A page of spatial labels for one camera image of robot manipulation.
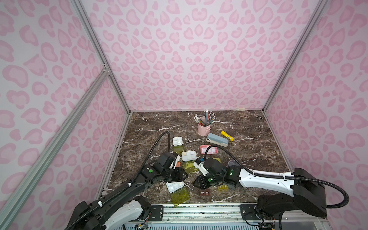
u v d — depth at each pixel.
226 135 1.03
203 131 1.00
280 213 0.59
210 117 0.97
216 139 0.98
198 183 0.68
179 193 0.80
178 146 0.98
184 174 0.75
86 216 0.39
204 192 0.78
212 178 0.65
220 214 0.74
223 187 0.80
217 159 0.61
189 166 0.89
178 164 0.90
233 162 0.90
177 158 0.75
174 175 0.68
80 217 0.39
